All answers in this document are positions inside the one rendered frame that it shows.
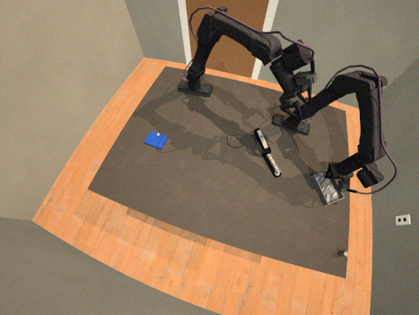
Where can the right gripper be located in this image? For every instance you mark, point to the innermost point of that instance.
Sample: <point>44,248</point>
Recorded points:
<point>291,90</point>

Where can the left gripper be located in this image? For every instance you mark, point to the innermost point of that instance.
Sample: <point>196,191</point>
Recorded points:
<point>340,171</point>

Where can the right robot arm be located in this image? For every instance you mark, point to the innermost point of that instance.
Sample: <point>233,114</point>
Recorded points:
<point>262,46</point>

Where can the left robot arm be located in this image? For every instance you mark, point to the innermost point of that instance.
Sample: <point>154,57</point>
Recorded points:
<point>368,96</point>

